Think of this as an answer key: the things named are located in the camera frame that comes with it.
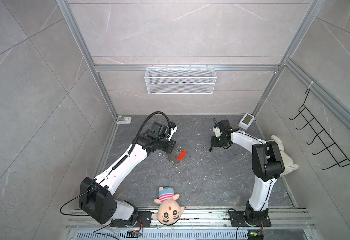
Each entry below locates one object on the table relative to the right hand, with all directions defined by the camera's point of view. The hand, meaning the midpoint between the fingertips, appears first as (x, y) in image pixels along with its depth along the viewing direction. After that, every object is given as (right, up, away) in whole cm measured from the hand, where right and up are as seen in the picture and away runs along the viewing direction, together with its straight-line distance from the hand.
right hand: (212, 142), depth 100 cm
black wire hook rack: (+45, +1, -36) cm, 57 cm away
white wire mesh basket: (-22, +43, +1) cm, 48 cm away
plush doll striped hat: (-28, -30, -32) cm, 51 cm away
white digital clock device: (+28, +15, +10) cm, 33 cm away
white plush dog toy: (+37, -11, -20) cm, 44 cm away
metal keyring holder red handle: (-24, -8, -3) cm, 26 cm away
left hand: (-26, +3, -20) cm, 33 cm away
